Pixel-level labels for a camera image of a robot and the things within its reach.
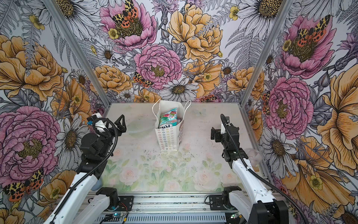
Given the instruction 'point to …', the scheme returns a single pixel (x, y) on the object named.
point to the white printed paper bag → (169, 138)
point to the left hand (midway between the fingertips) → (117, 120)
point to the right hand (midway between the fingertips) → (220, 131)
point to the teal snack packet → (169, 119)
